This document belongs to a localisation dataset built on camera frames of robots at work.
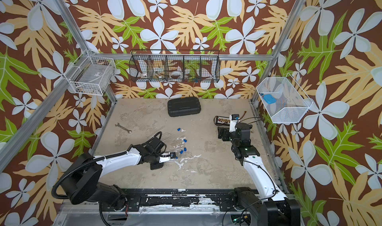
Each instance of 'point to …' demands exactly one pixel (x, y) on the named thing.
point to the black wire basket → (175, 65)
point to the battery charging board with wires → (222, 120)
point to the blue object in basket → (269, 99)
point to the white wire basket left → (90, 74)
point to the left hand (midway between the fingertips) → (163, 157)
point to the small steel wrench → (129, 131)
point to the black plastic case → (183, 106)
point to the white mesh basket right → (284, 100)
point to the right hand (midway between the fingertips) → (224, 126)
